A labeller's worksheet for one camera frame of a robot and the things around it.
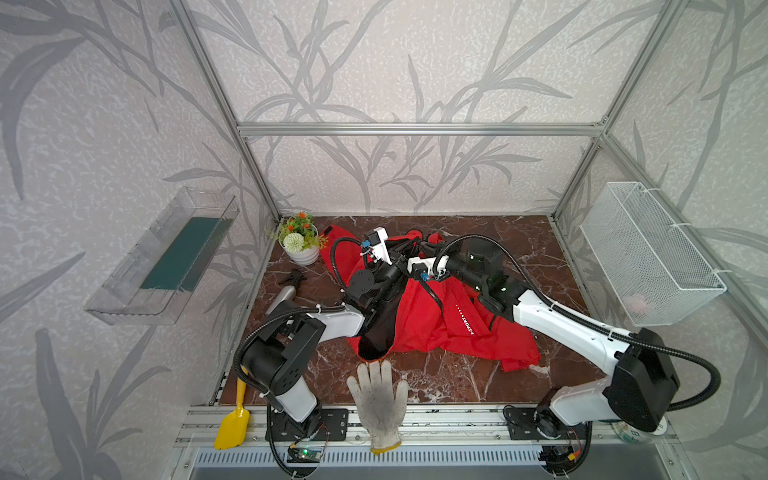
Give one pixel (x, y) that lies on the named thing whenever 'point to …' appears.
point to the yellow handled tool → (234, 425)
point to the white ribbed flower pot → (306, 257)
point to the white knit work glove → (378, 410)
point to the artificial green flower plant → (298, 234)
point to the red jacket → (429, 314)
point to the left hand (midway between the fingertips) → (426, 235)
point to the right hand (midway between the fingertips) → (429, 227)
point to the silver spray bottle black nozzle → (289, 292)
